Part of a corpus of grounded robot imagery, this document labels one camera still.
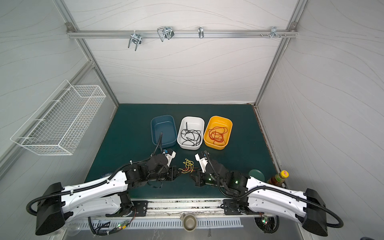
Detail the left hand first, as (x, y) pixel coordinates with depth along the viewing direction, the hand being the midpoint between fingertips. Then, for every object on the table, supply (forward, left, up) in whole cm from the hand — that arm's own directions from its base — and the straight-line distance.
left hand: (183, 171), depth 74 cm
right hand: (-1, -4, +3) cm, 5 cm away
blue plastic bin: (+38, +17, -12) cm, 43 cm away
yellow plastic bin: (+42, -21, -11) cm, 48 cm away
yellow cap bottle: (-3, -46, +1) cm, 46 cm away
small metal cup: (-20, -4, -10) cm, 23 cm away
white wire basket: (+12, +58, +21) cm, 62 cm away
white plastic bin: (+37, -4, -8) cm, 38 cm away
